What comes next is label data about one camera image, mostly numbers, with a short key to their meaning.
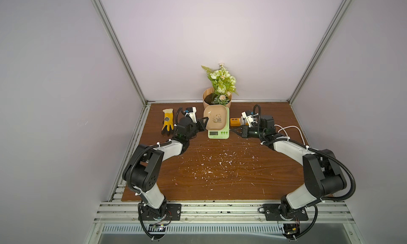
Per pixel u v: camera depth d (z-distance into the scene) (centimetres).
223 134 85
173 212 73
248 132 77
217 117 87
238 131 83
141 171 47
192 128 77
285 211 65
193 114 81
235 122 104
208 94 107
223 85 91
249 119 80
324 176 45
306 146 51
